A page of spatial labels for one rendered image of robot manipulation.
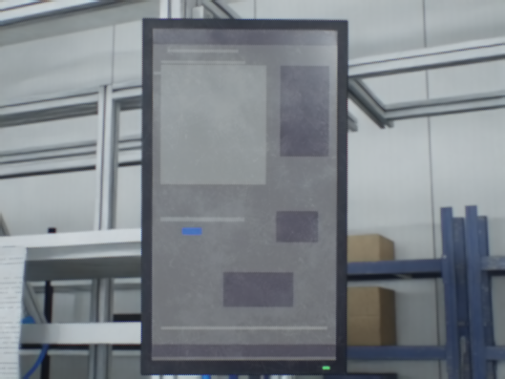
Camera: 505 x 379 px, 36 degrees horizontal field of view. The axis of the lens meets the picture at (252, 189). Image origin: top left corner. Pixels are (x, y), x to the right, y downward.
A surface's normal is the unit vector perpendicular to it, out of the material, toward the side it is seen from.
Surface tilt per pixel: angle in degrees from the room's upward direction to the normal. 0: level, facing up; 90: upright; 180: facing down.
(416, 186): 90
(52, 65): 90
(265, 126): 101
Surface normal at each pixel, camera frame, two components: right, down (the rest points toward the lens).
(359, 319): -0.40, -0.18
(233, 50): 0.02, 0.00
